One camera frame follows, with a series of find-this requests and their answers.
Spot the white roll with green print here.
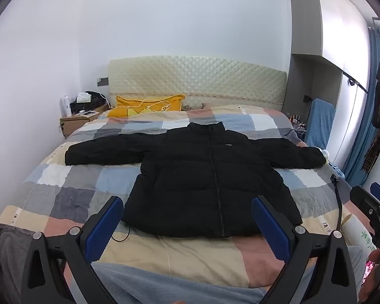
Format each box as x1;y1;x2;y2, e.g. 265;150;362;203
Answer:
341;213;378;256

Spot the black strap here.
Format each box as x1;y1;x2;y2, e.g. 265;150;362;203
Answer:
331;173;344;230

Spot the black puffer jacket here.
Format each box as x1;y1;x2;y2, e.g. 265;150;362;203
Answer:
65;122;327;239

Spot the blue towel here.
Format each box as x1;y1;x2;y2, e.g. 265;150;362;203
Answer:
304;98;336;150

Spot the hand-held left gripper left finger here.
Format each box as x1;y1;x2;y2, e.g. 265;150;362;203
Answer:
21;196;125;304

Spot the cream quilted headboard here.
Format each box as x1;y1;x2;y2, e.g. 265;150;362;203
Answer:
107;54;287;112

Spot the white charging cable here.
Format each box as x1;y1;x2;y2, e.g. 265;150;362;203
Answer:
127;99;173;115

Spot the thin black cable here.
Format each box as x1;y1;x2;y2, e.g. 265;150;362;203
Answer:
110;224;132;242

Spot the person's right hand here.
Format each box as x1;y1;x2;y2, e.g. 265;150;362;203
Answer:
359;249;380;302

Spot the white bottle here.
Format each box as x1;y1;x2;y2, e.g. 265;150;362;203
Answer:
62;95;73;118

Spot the yellow pillow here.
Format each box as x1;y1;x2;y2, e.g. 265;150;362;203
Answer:
108;94;186;118

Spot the blue curtain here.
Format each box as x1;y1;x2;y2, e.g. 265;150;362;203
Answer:
342;27;380;187

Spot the grey fleece cloth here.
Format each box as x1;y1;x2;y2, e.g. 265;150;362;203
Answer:
0;223;34;304

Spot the brown bedside nightstand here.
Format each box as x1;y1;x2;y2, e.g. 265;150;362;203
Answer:
60;101;110;139

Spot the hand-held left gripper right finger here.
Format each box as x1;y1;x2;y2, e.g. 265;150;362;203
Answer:
251;195;359;304

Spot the black bag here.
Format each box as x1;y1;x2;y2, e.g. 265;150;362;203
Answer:
70;90;108;113

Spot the white grey wardrobe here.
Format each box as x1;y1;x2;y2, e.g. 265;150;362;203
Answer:
287;0;373;169

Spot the checkered patchwork bed quilt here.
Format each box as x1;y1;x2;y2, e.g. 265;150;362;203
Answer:
0;104;368;292

